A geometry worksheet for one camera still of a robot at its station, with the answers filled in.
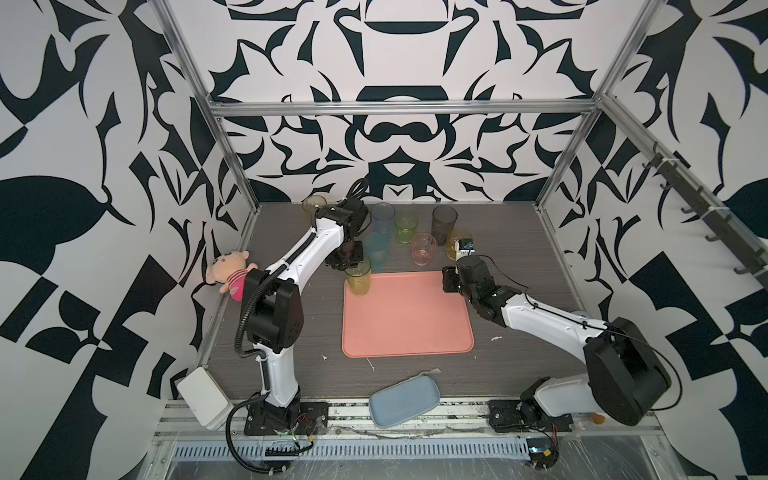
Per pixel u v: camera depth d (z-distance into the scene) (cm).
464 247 78
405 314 91
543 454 71
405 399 76
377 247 106
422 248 105
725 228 55
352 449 65
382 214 100
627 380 43
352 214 65
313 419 74
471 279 68
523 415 70
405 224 106
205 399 73
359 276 86
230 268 94
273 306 49
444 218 100
